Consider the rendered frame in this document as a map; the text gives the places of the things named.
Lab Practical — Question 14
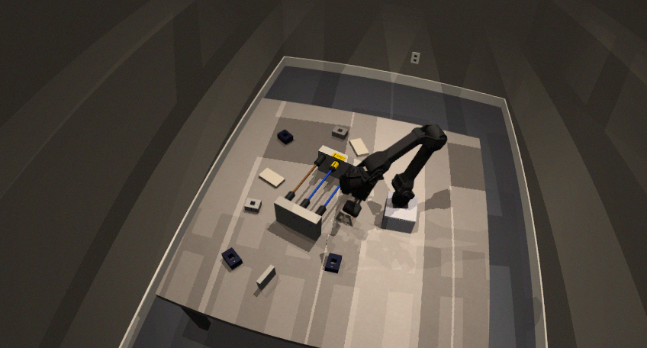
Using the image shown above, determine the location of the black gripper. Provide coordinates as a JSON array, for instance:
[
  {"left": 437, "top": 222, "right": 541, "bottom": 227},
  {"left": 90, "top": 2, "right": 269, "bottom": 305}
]
[{"left": 343, "top": 189, "right": 371, "bottom": 218}]

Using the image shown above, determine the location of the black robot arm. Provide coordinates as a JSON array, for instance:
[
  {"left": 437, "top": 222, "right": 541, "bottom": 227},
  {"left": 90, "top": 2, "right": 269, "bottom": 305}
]
[{"left": 340, "top": 124, "right": 447, "bottom": 209}]

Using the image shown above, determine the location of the beige flat rectangular block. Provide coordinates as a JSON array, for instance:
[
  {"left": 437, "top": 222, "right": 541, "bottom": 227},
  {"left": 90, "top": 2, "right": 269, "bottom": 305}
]
[
  {"left": 259, "top": 168, "right": 285, "bottom": 189},
  {"left": 349, "top": 138, "right": 369, "bottom": 157}
]

